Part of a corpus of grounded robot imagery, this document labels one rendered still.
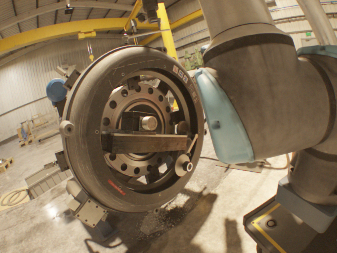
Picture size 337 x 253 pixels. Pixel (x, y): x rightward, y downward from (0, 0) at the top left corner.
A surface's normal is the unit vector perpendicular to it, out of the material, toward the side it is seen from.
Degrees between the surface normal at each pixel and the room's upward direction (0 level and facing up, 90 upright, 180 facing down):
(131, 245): 0
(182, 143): 90
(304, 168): 70
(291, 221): 0
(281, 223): 0
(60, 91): 90
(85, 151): 89
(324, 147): 90
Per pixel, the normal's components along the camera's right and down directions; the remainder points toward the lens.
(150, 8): 0.06, 0.40
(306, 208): -0.94, 0.28
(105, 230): 0.72, 0.04
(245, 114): -0.18, 0.09
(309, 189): -0.94, -0.04
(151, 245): -0.22, -0.94
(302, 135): -0.07, 0.54
